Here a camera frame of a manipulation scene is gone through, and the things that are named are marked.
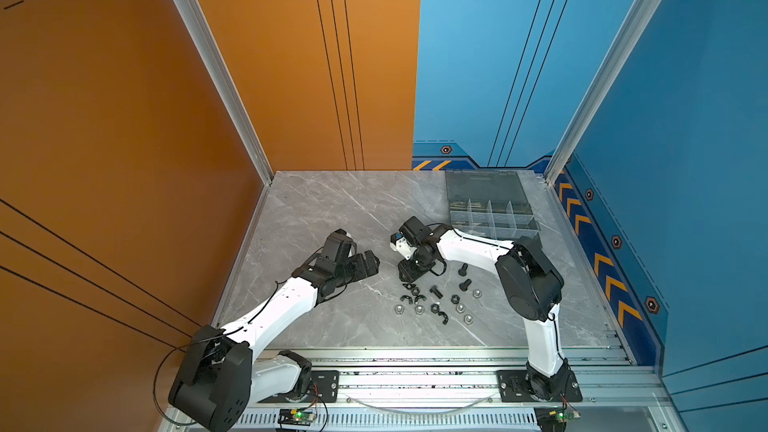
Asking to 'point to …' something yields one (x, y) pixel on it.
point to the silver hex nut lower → (460, 308)
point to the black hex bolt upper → (463, 270)
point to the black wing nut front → (435, 308)
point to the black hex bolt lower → (464, 285)
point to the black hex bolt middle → (436, 291)
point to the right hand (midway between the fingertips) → (404, 275)
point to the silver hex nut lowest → (468, 319)
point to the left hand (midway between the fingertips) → (369, 262)
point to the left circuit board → (295, 416)
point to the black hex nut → (455, 299)
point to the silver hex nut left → (399, 309)
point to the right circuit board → (554, 418)
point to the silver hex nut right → (476, 293)
